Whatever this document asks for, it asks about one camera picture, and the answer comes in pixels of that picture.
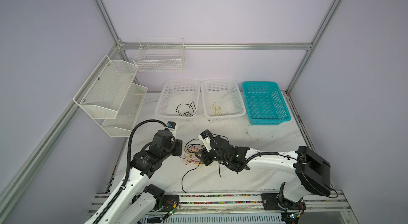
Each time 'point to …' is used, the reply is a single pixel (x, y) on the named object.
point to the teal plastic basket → (265, 103)
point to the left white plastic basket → (179, 100)
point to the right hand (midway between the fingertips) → (195, 154)
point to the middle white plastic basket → (222, 100)
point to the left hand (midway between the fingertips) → (178, 143)
